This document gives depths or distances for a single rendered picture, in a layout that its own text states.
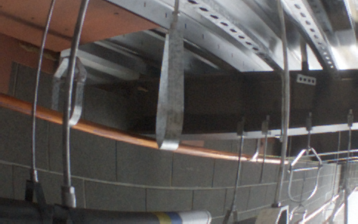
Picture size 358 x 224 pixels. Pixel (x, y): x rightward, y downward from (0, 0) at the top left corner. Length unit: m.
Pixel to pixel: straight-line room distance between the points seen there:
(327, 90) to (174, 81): 0.88
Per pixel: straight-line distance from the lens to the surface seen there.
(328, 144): 3.37
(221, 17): 1.00
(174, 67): 0.78
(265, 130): 1.47
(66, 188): 0.43
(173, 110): 0.75
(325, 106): 1.53
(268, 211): 0.63
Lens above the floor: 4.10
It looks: 10 degrees up
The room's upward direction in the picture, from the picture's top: 3 degrees clockwise
